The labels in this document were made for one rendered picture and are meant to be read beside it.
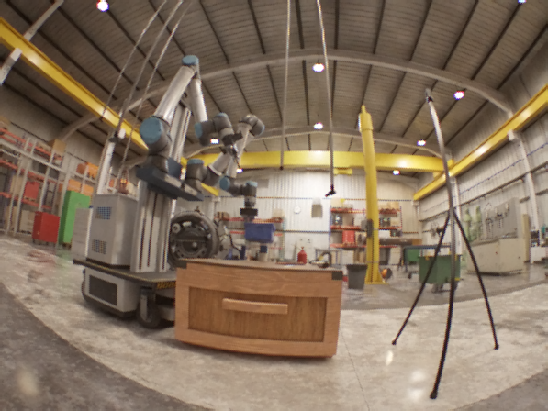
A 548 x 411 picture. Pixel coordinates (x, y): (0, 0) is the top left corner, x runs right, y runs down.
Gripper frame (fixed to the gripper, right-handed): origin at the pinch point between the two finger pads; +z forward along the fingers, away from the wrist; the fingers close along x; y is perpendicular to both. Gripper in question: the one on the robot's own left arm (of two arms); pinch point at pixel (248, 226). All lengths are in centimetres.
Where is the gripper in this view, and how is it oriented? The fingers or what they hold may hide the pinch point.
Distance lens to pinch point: 173.7
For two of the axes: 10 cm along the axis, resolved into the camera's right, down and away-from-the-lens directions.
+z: -0.6, 9.8, -2.1
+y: 0.5, 2.2, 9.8
